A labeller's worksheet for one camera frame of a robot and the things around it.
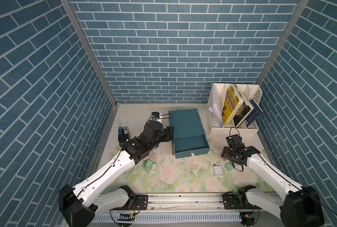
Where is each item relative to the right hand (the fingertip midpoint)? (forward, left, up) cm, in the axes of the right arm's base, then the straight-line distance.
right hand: (228, 155), depth 86 cm
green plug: (-8, +49, -3) cm, 50 cm away
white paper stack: (+18, +9, +15) cm, 25 cm away
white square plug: (-8, +6, -6) cm, 11 cm away
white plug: (-10, +45, -3) cm, 46 cm away
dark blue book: (+29, -21, +10) cm, 37 cm away
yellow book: (+31, -3, +17) cm, 35 cm away
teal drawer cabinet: (0, +25, +17) cm, 31 cm away
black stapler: (+11, +68, -1) cm, 69 cm away
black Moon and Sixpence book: (+29, -12, +13) cm, 33 cm away
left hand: (+2, +33, +21) cm, 39 cm away
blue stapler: (+9, +71, -2) cm, 72 cm away
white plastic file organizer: (+41, +5, +14) cm, 44 cm away
